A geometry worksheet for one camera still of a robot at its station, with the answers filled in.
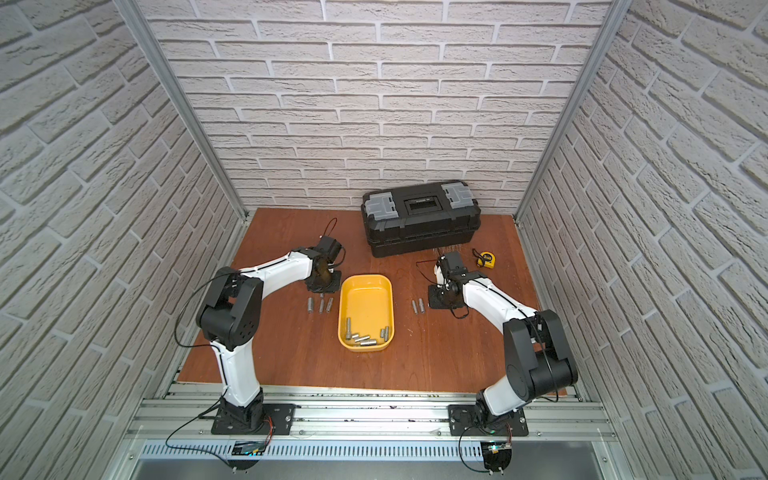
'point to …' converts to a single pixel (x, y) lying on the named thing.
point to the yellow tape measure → (485, 259)
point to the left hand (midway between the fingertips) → (336, 283)
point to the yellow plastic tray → (369, 300)
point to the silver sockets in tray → (365, 340)
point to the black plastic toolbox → (419, 218)
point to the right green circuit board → (496, 455)
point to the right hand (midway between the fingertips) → (438, 300)
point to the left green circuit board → (250, 448)
